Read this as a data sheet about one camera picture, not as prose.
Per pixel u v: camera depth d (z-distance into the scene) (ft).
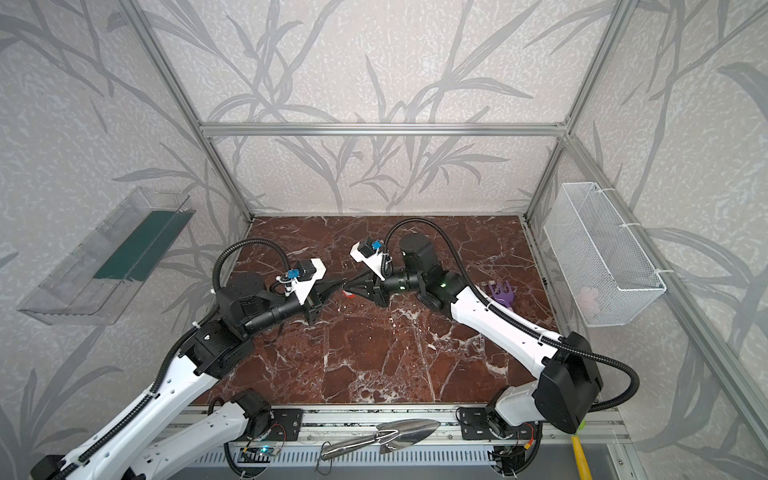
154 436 1.42
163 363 1.63
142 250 2.10
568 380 1.31
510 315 1.56
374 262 1.95
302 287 1.73
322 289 1.92
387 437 2.34
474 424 2.44
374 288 1.94
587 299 2.39
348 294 2.20
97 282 2.10
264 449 2.32
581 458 2.23
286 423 2.43
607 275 2.00
